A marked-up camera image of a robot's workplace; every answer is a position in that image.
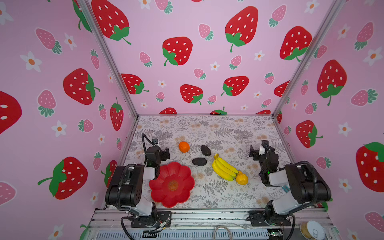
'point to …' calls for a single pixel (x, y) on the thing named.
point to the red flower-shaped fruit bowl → (173, 185)
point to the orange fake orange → (184, 146)
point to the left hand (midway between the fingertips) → (159, 148)
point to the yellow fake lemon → (241, 179)
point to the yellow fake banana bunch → (224, 169)
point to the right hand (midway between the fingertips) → (260, 144)
